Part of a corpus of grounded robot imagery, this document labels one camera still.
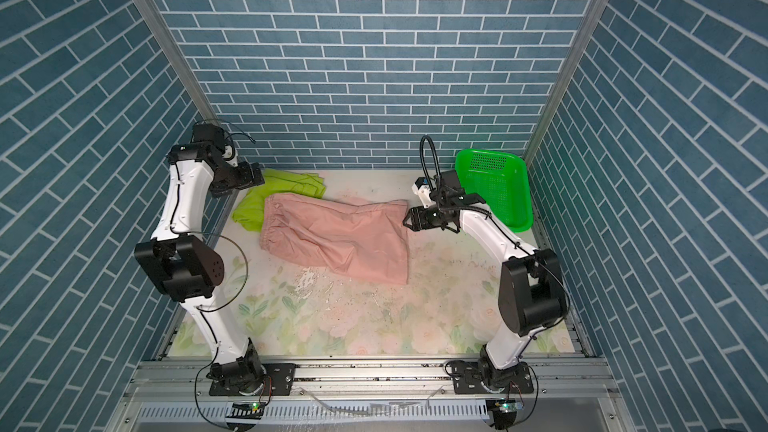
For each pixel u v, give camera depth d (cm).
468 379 74
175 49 85
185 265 51
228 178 72
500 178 118
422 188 81
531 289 48
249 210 104
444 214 66
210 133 70
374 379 75
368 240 99
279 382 74
